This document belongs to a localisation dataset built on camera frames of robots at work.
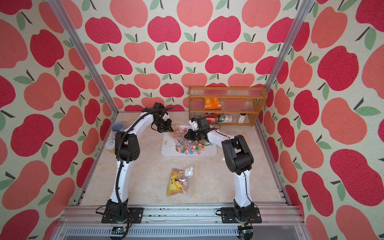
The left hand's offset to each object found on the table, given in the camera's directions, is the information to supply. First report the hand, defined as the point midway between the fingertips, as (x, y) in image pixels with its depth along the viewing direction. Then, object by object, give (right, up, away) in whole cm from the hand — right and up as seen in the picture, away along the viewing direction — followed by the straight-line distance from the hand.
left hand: (174, 132), depth 101 cm
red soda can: (+26, +9, +7) cm, 28 cm away
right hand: (+7, -4, -2) cm, 9 cm away
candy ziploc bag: (+3, -1, +4) cm, 5 cm away
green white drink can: (+36, +9, +7) cm, 38 cm away
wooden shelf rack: (+39, +20, +18) cm, 47 cm away
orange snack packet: (+25, +20, +1) cm, 32 cm away
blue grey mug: (-40, +4, +2) cm, 40 cm away
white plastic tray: (-4, -9, +1) cm, 10 cm away
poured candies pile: (+10, -10, -2) cm, 15 cm away
